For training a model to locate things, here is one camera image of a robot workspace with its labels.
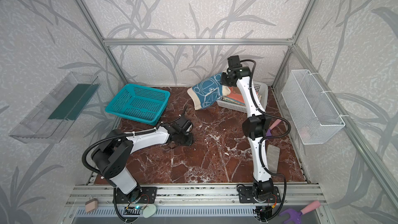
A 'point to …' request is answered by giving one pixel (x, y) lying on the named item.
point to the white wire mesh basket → (313, 116)
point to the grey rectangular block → (272, 155)
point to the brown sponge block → (91, 205)
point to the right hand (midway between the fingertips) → (223, 76)
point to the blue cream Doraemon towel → (208, 91)
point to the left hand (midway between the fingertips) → (195, 137)
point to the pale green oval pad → (148, 210)
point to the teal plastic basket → (141, 103)
